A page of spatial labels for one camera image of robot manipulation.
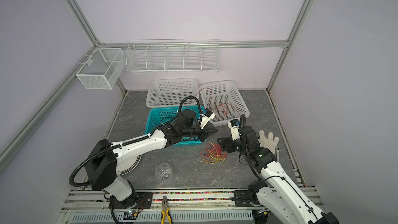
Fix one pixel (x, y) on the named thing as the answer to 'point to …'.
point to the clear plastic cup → (163, 171)
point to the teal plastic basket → (156, 116)
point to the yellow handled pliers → (165, 210)
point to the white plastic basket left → (168, 93)
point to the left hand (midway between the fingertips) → (217, 133)
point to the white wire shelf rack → (175, 55)
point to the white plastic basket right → (223, 99)
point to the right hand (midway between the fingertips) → (225, 139)
